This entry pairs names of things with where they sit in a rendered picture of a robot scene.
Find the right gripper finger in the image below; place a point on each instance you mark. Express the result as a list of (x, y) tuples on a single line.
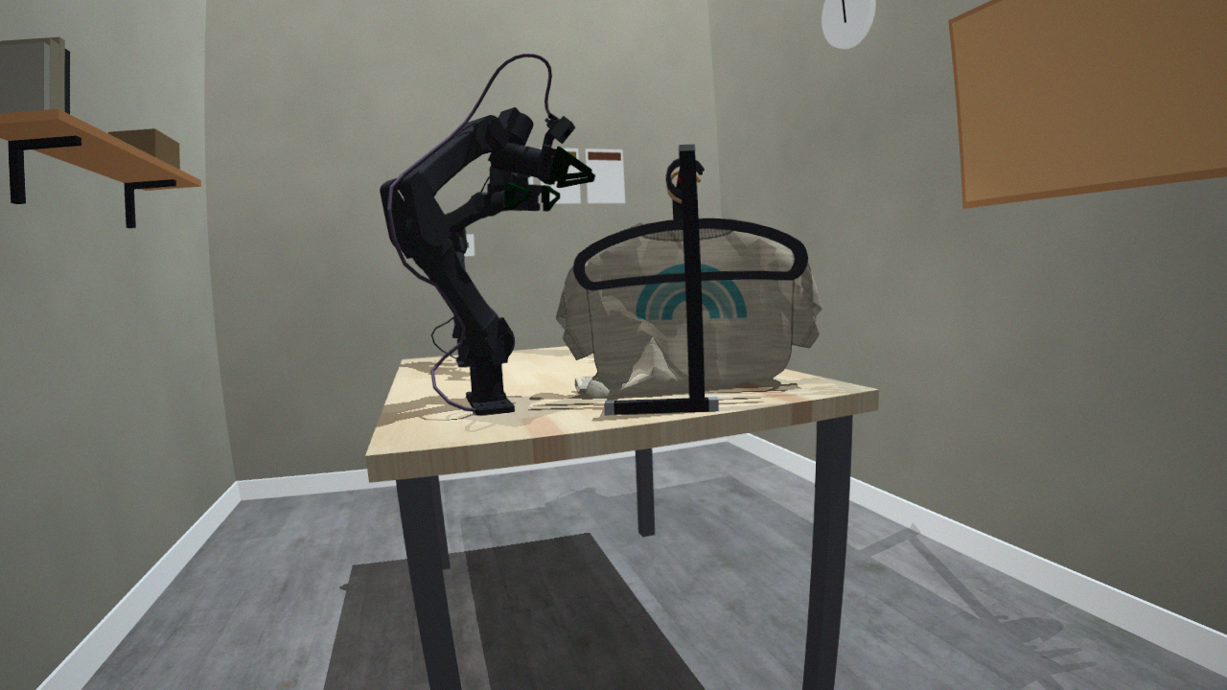
[(564, 169), (557, 165)]

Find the black wire hanger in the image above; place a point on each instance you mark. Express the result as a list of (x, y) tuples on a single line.
[(796, 255), (705, 276)]

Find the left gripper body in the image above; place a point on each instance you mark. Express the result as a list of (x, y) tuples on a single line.
[(532, 203)]

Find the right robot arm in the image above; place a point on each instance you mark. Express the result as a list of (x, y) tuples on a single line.
[(420, 225)]

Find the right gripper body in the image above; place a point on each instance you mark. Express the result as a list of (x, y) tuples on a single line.
[(530, 160)]

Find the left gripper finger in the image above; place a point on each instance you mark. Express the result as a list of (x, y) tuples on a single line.
[(546, 190), (509, 195)]

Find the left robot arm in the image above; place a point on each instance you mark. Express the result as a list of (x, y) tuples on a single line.
[(478, 206)]

